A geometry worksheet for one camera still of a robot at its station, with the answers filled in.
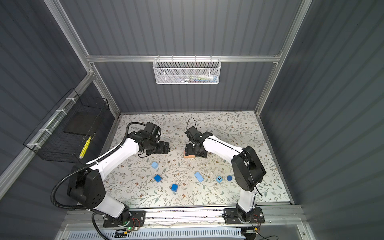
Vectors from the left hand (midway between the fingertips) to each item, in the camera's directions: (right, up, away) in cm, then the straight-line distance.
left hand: (163, 149), depth 86 cm
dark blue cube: (-4, -17, 0) cm, 17 cm away
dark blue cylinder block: (+39, -17, +1) cm, 42 cm away
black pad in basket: (-39, +16, -11) cm, 44 cm away
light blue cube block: (-7, -10, +5) cm, 13 cm away
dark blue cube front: (+7, -21, -4) cm, 22 cm away
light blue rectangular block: (+20, -16, 0) cm, 26 cm away
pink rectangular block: (+15, -3, -5) cm, 16 cm away
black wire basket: (-46, +6, -21) cm, 51 cm away
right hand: (+17, -3, +4) cm, 18 cm away
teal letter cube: (+32, -17, -2) cm, 36 cm away
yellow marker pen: (-33, +4, -17) cm, 38 cm away
